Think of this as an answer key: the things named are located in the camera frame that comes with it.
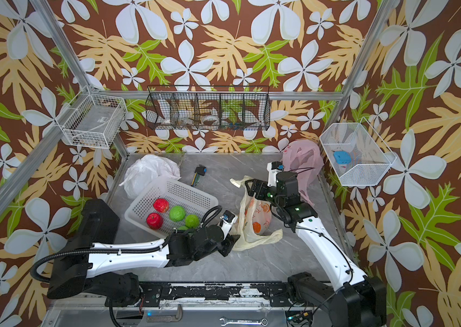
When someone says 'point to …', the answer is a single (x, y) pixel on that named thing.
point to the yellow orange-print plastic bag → (256, 219)
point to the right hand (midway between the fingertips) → (251, 183)
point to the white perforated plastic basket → (195, 200)
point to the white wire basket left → (93, 120)
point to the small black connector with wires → (200, 170)
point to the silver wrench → (264, 321)
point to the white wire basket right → (356, 153)
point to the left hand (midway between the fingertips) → (237, 232)
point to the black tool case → (99, 221)
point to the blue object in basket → (342, 157)
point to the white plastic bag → (146, 170)
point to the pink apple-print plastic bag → (304, 157)
